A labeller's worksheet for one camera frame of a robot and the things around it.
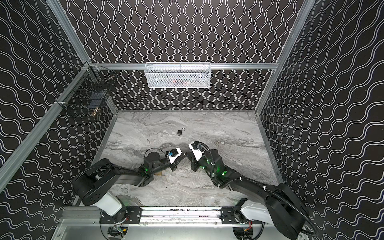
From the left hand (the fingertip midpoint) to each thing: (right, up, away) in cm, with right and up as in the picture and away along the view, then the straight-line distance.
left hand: (189, 156), depth 80 cm
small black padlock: (-7, +12, +27) cm, 31 cm away
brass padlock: (-17, -12, +8) cm, 23 cm away
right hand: (-1, +1, -1) cm, 2 cm away
